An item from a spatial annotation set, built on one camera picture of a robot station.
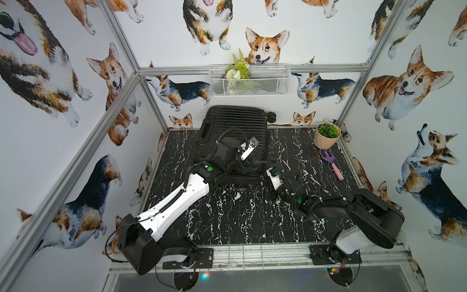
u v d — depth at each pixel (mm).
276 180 768
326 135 1031
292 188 651
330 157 1064
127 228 396
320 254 733
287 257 748
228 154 543
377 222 452
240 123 961
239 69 823
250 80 878
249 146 630
